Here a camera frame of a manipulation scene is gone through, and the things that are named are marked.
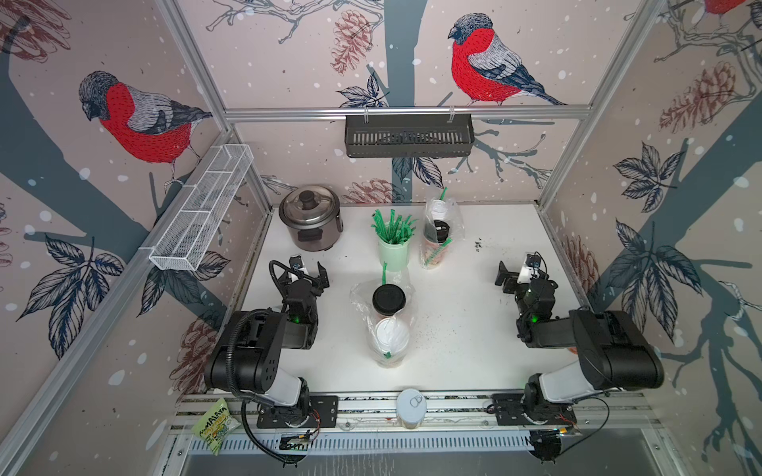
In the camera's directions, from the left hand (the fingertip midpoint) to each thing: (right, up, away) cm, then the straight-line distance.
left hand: (307, 260), depth 90 cm
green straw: (+41, +3, 0) cm, 41 cm away
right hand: (+66, 0, +1) cm, 66 cm away
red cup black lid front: (+38, +4, +2) cm, 39 cm away
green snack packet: (-17, -39, -19) cm, 46 cm away
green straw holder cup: (+27, +7, -3) cm, 28 cm away
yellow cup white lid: (+26, -15, -26) cm, 40 cm away
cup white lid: (+42, +16, +5) cm, 45 cm away
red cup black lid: (+25, -8, -15) cm, 31 cm away
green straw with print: (+24, -2, -14) cm, 28 cm away
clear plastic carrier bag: (+46, +12, -3) cm, 48 cm away
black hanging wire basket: (+33, +43, +14) cm, 56 cm away
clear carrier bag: (+19, -7, -17) cm, 26 cm away
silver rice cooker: (0, +15, +7) cm, 16 cm away
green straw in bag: (+44, +22, +7) cm, 49 cm away
